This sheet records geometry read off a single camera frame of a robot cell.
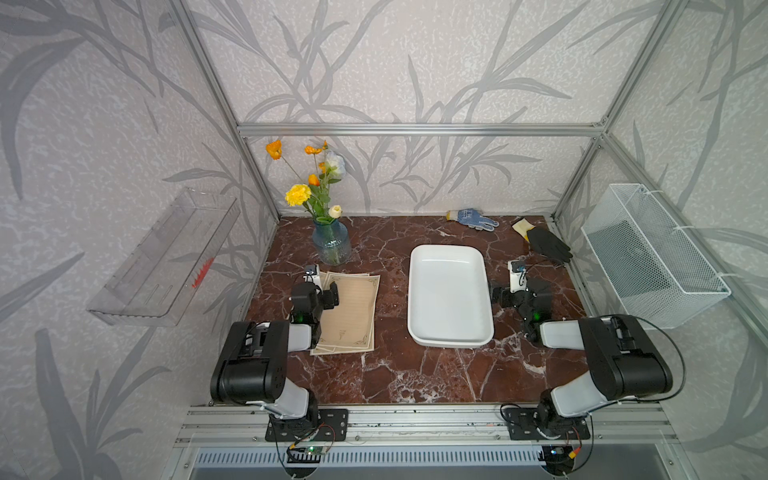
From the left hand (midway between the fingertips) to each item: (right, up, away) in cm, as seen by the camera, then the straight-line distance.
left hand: (322, 282), depth 94 cm
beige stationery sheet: (+10, -13, -3) cm, 17 cm away
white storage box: (+40, -4, -1) cm, 41 cm away
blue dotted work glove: (+54, +23, +25) cm, 63 cm away
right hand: (+59, +2, 0) cm, 59 cm away
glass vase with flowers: (+2, +14, +5) cm, 15 cm away
